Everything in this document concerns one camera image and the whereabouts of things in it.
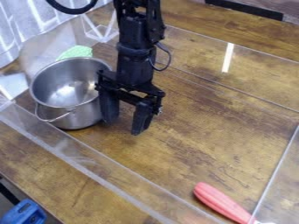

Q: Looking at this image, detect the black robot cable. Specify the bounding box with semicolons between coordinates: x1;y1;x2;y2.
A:
45;0;173;73

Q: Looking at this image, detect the red ridged plastic object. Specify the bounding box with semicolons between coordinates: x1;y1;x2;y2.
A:
193;182;251;224

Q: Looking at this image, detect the silver metal pot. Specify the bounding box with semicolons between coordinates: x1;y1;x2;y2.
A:
29;57;110;130

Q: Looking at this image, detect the blue plastic object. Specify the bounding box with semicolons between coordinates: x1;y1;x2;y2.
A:
0;199;46;224

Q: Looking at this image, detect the green sponge object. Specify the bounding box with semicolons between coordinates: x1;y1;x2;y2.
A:
56;45;93;60

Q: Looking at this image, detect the clear acrylic enclosure wall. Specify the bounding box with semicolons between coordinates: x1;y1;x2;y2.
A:
0;11;299;224

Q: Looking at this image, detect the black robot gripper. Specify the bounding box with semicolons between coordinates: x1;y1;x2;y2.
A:
96;44;165;136

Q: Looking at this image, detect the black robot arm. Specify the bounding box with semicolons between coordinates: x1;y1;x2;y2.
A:
96;0;165;136

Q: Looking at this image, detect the black bar on table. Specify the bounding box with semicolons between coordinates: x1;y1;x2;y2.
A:
204;0;284;21

